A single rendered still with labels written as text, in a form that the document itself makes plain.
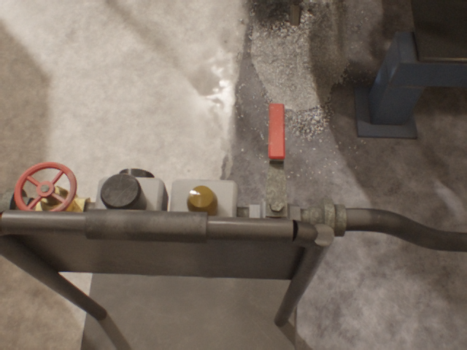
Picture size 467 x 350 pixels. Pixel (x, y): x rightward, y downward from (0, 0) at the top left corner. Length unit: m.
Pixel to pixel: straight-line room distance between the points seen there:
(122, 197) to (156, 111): 0.67
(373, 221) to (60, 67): 0.96
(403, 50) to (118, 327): 0.79
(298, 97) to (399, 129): 0.25
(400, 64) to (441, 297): 0.48
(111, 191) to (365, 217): 0.31
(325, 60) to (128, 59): 0.50
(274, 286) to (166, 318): 0.23
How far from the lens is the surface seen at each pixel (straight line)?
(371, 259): 1.12
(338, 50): 1.37
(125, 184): 0.60
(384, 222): 0.66
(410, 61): 1.07
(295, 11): 1.07
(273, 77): 1.29
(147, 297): 1.07
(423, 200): 1.20
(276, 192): 0.62
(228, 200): 0.63
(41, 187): 0.63
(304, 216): 0.65
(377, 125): 1.25
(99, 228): 0.52
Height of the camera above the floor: 1.04
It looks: 65 degrees down
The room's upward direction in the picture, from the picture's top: straight up
